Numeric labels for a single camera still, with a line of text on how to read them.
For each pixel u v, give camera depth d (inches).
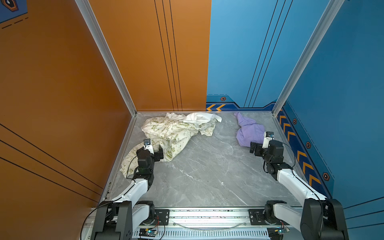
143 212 24.3
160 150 31.9
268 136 29.5
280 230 27.5
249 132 40.0
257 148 30.9
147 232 27.8
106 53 33.5
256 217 28.5
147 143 29.1
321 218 15.6
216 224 28.6
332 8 27.5
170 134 35.9
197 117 38.9
